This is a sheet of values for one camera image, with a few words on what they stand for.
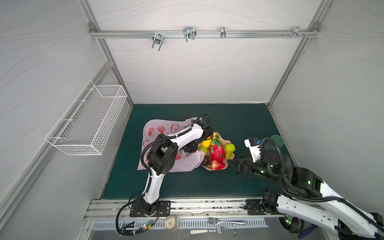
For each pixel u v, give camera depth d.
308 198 0.43
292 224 0.72
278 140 0.89
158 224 0.70
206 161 0.82
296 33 0.77
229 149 0.85
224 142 0.93
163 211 0.73
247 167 0.54
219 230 0.69
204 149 0.88
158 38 0.79
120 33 0.80
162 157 0.51
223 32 0.78
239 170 0.55
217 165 0.80
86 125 0.69
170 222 0.61
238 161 0.55
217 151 0.86
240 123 1.14
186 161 0.80
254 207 0.72
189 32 0.77
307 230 0.68
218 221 0.69
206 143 0.90
